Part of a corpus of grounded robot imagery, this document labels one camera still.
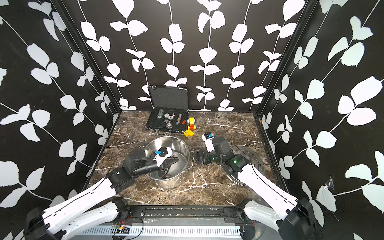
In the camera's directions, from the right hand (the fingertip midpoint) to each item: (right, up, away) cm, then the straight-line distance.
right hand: (198, 150), depth 77 cm
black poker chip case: (-22, +23, +42) cm, 52 cm away
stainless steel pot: (-11, -11, -6) cm, 17 cm away
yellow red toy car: (-5, +16, +34) cm, 38 cm away
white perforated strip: (-16, -38, -7) cm, 41 cm away
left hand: (-10, -2, -7) cm, 13 cm away
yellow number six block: (-7, +7, +28) cm, 29 cm away
